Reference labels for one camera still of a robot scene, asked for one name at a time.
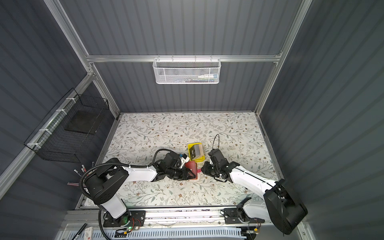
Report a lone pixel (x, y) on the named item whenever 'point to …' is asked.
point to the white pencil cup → (77, 184)
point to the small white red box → (88, 233)
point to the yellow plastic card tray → (202, 159)
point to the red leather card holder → (193, 167)
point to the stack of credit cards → (196, 151)
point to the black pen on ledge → (80, 230)
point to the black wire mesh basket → (70, 133)
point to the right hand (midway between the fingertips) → (203, 170)
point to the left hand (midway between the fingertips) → (195, 177)
